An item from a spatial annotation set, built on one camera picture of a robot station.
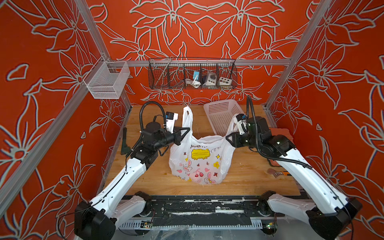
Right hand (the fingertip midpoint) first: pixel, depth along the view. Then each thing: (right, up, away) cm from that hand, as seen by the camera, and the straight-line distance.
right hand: (226, 136), depth 71 cm
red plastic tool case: (+45, 0, +26) cm, 52 cm away
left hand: (-18, +4, -2) cm, 19 cm away
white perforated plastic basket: (+7, +11, +42) cm, 44 cm away
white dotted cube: (+5, +33, +23) cm, 40 cm away
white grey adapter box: (-5, +33, +19) cm, 39 cm away
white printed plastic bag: (-10, -13, +6) cm, 18 cm away
